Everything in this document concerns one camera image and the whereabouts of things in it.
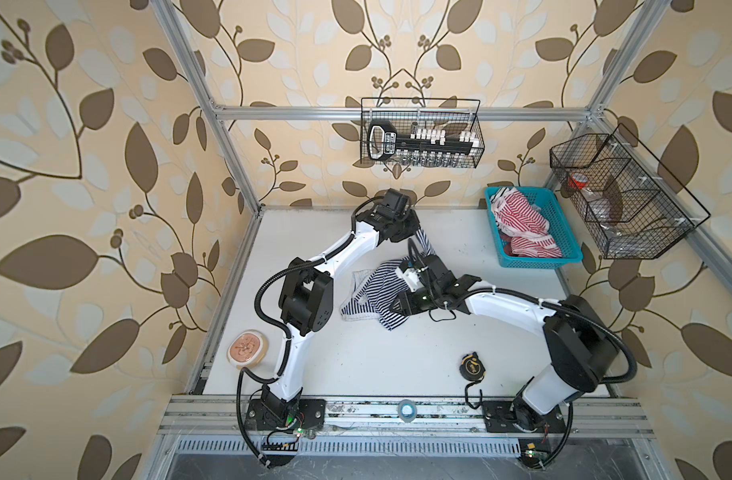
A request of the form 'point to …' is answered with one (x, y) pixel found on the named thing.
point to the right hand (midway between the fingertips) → (396, 308)
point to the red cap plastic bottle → (578, 180)
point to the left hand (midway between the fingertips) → (426, 221)
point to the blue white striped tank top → (379, 285)
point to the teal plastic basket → (544, 199)
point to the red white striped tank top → (523, 231)
